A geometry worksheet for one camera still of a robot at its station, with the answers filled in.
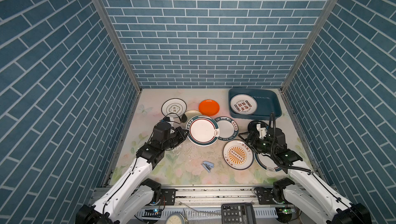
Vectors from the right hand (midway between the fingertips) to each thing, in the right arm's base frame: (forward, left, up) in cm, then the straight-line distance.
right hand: (240, 136), depth 79 cm
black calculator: (-32, 0, -12) cm, 34 cm away
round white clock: (-36, +28, -10) cm, 47 cm away
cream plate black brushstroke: (+21, +31, -12) cm, 40 cm away
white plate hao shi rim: (+13, +4, -14) cm, 20 cm away
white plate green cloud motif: (+26, +43, -12) cm, 52 cm away
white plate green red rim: (+1, +19, +1) cm, 19 cm away
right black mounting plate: (-23, -13, -14) cm, 30 cm away
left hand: (-1, +25, +4) cm, 26 cm away
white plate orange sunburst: (-4, -1, -14) cm, 14 cm away
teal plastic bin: (+39, -24, -13) cm, 47 cm away
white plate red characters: (+34, -7, -14) cm, 37 cm away
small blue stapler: (-12, +16, -13) cm, 24 cm away
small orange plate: (+29, +18, -13) cm, 36 cm away
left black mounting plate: (-28, +34, -12) cm, 45 cm away
